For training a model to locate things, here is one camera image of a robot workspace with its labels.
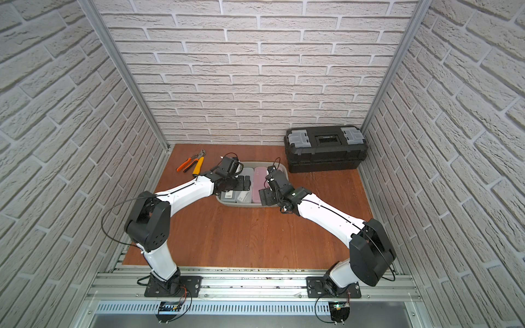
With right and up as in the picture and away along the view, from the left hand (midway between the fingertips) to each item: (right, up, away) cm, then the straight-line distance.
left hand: (245, 180), depth 93 cm
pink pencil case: (+6, +1, +10) cm, 11 cm away
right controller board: (+36, -45, -23) cm, 62 cm away
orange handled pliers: (-33, +10, +20) cm, 40 cm away
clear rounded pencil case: (0, -8, +1) cm, 8 cm away
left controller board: (-26, -45, -21) cm, 56 cm away
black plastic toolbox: (+38, +15, +2) cm, 41 cm away
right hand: (+13, -4, -8) cm, 16 cm away
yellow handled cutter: (-28, +7, +17) cm, 33 cm away
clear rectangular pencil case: (-8, -8, -1) cm, 11 cm away
